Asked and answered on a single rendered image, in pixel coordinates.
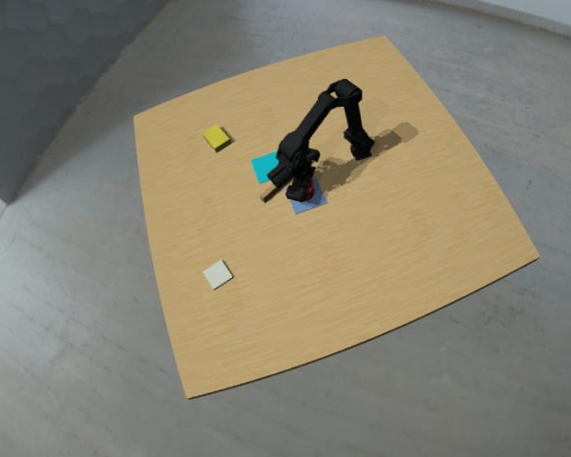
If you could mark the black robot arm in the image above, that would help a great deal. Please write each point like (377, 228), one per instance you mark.
(293, 149)

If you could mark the olive yellow rectangular block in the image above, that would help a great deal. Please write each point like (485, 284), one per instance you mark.
(216, 138)

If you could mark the grey flat square pad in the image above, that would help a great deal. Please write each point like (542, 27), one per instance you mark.
(217, 274)

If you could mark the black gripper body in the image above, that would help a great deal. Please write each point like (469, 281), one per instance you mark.
(295, 192)

